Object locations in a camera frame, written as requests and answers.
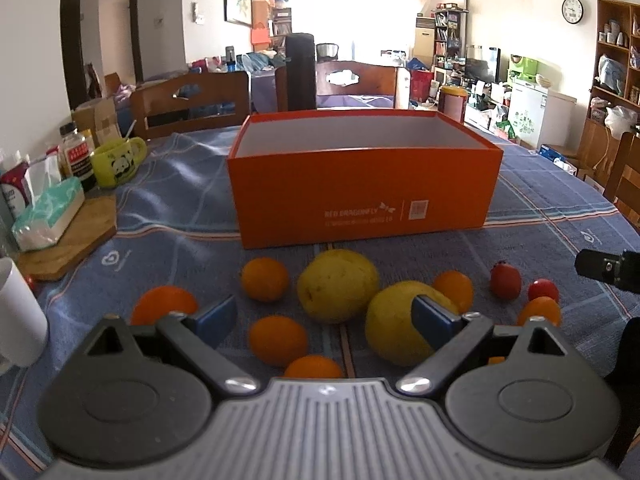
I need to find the large yellow fruit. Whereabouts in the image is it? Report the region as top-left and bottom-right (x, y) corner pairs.
(296, 249), (380, 324)
(364, 281), (459, 367)

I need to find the red tomato with stem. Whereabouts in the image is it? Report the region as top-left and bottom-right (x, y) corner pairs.
(489, 261), (522, 302)

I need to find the small red tomato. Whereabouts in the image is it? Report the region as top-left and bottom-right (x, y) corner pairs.
(527, 278), (560, 302)

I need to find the small orange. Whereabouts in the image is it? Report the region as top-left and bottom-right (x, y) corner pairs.
(516, 296), (562, 326)

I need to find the blue plaid tablecloth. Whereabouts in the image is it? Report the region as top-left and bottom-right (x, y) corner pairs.
(1, 128), (639, 479)

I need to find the wooden board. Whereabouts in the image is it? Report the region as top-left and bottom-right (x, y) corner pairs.
(17, 194), (117, 282)

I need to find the wooden bookshelf right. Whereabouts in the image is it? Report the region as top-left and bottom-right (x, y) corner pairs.
(577, 0), (639, 184)

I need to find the white cup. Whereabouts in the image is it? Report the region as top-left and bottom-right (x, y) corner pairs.
(0, 257), (49, 367)

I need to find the white cabinet green print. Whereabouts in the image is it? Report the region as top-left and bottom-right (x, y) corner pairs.
(508, 80), (576, 150)

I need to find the orange cardboard box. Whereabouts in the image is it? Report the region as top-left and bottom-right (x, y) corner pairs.
(227, 108), (503, 249)

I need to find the yellow-green panda mug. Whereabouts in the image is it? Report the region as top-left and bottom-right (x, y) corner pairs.
(90, 138), (148, 190)

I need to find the teal tissue pack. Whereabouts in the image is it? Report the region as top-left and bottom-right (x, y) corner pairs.
(12, 177), (85, 252)

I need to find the red canister yellow lid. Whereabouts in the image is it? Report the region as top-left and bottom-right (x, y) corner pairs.
(438, 86), (468, 124)

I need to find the wooden chair left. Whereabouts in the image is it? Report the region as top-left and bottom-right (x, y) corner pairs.
(130, 72), (250, 140)

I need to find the wooden chair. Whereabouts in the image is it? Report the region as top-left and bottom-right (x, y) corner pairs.
(274, 61), (410, 112)
(130, 72), (250, 140)

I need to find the wooden chair centre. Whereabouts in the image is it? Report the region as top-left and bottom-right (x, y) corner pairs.
(274, 61), (410, 112)

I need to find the black tall thermos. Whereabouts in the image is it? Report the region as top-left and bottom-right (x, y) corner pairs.
(285, 32), (317, 112)

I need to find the cardboard box by wall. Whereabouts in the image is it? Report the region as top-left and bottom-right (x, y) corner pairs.
(72, 98), (122, 148)

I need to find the round wall clock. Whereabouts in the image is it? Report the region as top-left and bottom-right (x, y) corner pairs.
(561, 0), (585, 25)

